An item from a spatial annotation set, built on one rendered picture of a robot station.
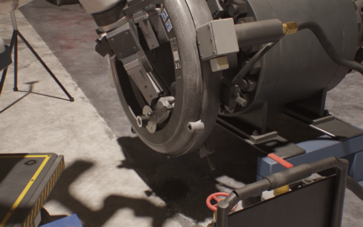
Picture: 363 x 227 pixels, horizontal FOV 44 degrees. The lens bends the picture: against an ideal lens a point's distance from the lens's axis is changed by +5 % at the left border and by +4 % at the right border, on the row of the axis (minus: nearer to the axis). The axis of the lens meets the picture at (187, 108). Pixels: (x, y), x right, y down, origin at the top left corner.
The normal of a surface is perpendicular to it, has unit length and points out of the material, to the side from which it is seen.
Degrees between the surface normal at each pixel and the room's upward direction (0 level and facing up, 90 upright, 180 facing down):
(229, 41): 67
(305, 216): 90
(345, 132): 0
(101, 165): 0
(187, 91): 91
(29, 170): 0
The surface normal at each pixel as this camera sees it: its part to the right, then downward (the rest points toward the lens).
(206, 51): -0.85, 0.20
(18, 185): 0.00, -0.93
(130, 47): 0.15, 0.47
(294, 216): 0.53, 0.32
